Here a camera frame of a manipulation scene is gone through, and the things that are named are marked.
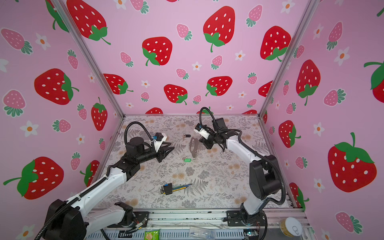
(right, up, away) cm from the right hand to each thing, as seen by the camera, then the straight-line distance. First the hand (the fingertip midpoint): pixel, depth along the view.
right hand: (200, 138), depth 88 cm
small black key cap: (-9, +1, +19) cm, 21 cm away
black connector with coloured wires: (-19, -29, -5) cm, 35 cm away
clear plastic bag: (0, -43, -19) cm, 47 cm away
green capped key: (-8, -14, +7) cm, 18 cm away
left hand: (-15, -3, -11) cm, 19 cm away
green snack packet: (-23, -44, -20) cm, 54 cm away
